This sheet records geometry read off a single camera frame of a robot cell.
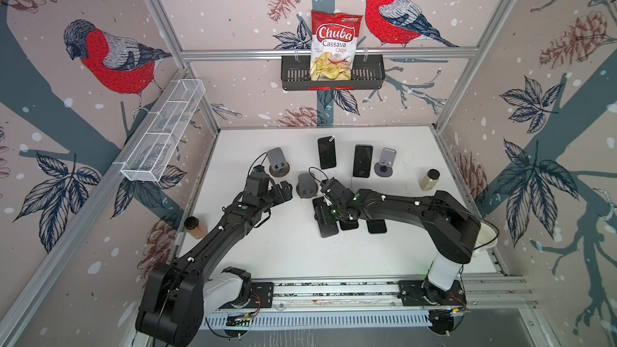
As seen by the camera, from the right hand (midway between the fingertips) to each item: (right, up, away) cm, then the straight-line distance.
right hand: (321, 214), depth 88 cm
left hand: (-13, +11, -2) cm, 17 cm away
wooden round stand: (-6, +9, +8) cm, 13 cm away
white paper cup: (+57, -5, -7) cm, 58 cm away
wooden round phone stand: (-18, +17, +12) cm, 27 cm away
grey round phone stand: (+29, +16, +17) cm, 37 cm away
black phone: (+10, -4, -1) cm, 11 cm away
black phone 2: (+20, -4, -1) cm, 21 cm away
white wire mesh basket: (-53, +22, -17) cm, 60 cm away
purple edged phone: (+3, -5, -3) cm, 6 cm away
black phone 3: (+3, +22, +9) cm, 24 cm away
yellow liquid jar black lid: (+43, +12, +4) cm, 45 cm away
